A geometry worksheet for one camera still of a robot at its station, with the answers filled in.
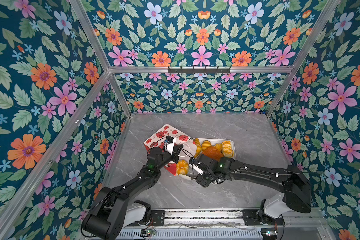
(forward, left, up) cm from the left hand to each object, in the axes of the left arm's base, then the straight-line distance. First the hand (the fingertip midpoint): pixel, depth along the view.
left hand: (184, 143), depth 79 cm
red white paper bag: (+9, +16, -9) cm, 21 cm away
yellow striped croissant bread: (+5, -9, -15) cm, 19 cm away
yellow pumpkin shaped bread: (-8, +2, -15) cm, 17 cm away
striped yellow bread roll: (+8, -14, -16) cm, 23 cm away
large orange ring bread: (+6, -23, -16) cm, 28 cm away
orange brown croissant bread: (-1, -17, -12) cm, 21 cm away
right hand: (-15, -7, -11) cm, 20 cm away
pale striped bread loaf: (+2, -26, -12) cm, 28 cm away
